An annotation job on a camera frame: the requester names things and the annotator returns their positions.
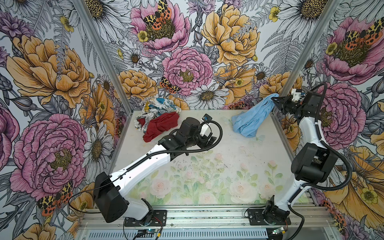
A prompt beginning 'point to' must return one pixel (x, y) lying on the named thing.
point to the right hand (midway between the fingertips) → (271, 100)
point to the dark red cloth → (164, 123)
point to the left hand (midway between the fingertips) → (206, 136)
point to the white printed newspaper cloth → (154, 108)
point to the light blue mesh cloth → (246, 124)
